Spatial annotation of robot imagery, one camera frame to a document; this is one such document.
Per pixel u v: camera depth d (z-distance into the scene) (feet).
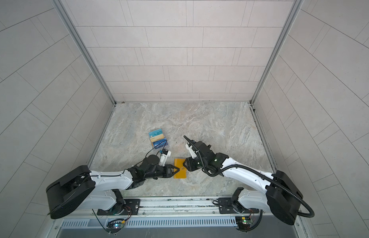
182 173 2.58
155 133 3.02
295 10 2.36
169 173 2.33
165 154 2.47
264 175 1.45
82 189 1.36
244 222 2.22
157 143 2.92
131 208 2.30
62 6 2.35
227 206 2.33
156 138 2.99
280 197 1.31
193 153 2.28
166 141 3.01
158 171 2.28
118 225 2.12
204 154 1.96
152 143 2.93
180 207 2.37
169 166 2.45
